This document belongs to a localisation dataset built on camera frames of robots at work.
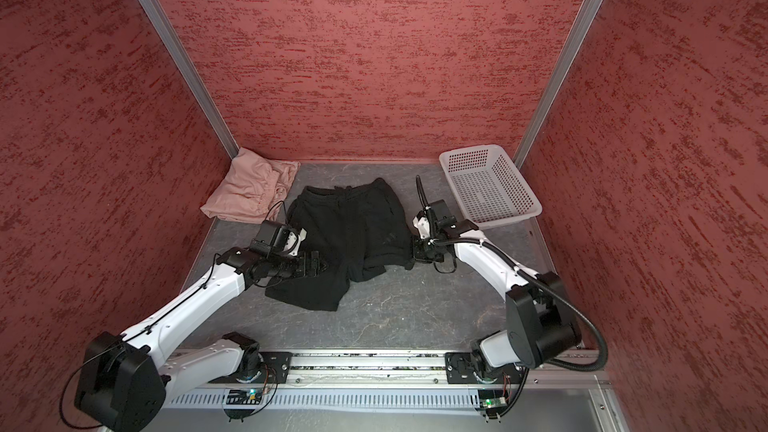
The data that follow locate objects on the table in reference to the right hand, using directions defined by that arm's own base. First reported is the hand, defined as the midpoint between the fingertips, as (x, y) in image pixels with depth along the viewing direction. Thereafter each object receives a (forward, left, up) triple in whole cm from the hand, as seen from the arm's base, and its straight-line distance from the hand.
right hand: (407, 262), depth 84 cm
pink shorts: (+32, +55, -3) cm, 64 cm away
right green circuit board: (-33, -19, -9) cm, 39 cm away
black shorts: (+15, +14, -5) cm, 22 cm away
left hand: (-3, +27, 0) cm, 27 cm away
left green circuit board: (-30, +39, -7) cm, 50 cm away
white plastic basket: (+34, -34, -8) cm, 49 cm away
